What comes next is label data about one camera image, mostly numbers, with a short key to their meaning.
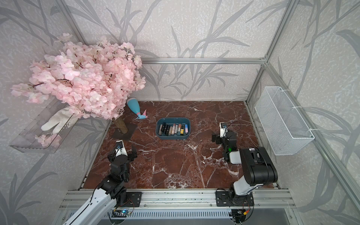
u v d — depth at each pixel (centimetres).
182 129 102
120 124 91
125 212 70
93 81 53
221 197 74
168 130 101
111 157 72
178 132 100
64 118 67
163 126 102
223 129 81
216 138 85
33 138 60
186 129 101
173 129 102
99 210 55
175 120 107
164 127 102
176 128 102
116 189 60
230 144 71
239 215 71
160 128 101
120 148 67
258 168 45
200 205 73
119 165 61
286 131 60
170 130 101
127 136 99
